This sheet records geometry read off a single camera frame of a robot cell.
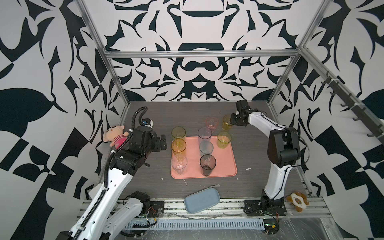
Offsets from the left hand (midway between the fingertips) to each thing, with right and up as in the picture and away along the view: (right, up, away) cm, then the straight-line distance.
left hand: (155, 135), depth 72 cm
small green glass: (+38, -5, +24) cm, 45 cm away
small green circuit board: (+54, -42, -1) cm, 69 cm away
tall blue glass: (+24, -1, +14) cm, 28 cm away
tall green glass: (+10, 0, +14) cm, 17 cm away
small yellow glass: (+40, +3, +27) cm, 48 cm away
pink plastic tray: (+37, -21, +18) cm, 46 cm away
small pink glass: (+31, +5, +29) cm, 42 cm away
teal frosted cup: (+26, -9, +17) cm, 32 cm away
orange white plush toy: (+70, -32, +2) cm, 77 cm away
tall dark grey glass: (+26, -16, +10) cm, 32 cm away
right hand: (+45, +8, +27) cm, 53 cm away
